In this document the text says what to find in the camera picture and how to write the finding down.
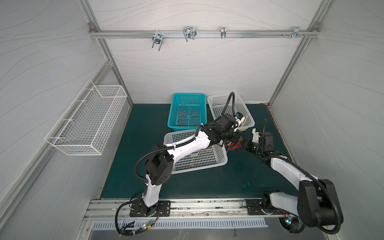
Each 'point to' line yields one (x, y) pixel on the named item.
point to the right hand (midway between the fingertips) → (245, 138)
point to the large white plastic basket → (213, 155)
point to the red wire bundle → (238, 145)
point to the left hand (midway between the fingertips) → (244, 131)
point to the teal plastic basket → (188, 111)
